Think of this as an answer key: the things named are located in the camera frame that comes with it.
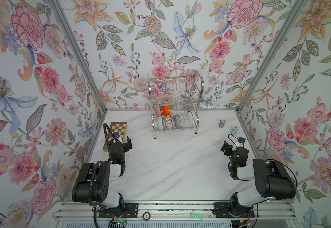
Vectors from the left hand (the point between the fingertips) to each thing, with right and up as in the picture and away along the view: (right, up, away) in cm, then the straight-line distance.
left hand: (123, 136), depth 92 cm
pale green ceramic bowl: (+23, +8, +4) cm, 25 cm away
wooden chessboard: (-10, +5, +15) cm, 19 cm away
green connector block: (+43, -38, -20) cm, 61 cm away
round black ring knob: (+17, -40, -19) cm, 47 cm away
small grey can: (+70, +8, +15) cm, 72 cm away
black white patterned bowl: (+22, +17, +11) cm, 30 cm away
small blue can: (+76, +4, +9) cm, 77 cm away
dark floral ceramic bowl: (+36, +9, +5) cm, 37 cm away
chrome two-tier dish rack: (+35, +25, +21) cm, 48 cm away
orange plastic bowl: (+28, +18, +14) cm, 36 cm away
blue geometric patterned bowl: (+29, +9, +4) cm, 31 cm away
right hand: (+71, -3, +1) cm, 71 cm away
